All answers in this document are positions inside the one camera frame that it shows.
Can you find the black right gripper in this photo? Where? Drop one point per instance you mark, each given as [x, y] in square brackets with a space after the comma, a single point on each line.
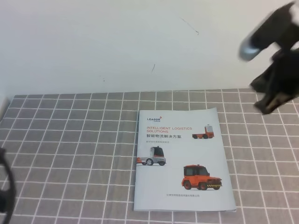
[280, 81]

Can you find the white logistics brochure book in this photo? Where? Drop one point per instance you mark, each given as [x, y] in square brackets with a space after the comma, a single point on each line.
[181, 163]

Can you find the grey grid tablecloth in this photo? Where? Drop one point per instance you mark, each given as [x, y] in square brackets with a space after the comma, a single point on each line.
[73, 154]

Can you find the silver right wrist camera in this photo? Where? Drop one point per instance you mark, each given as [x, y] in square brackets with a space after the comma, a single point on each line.
[262, 36]

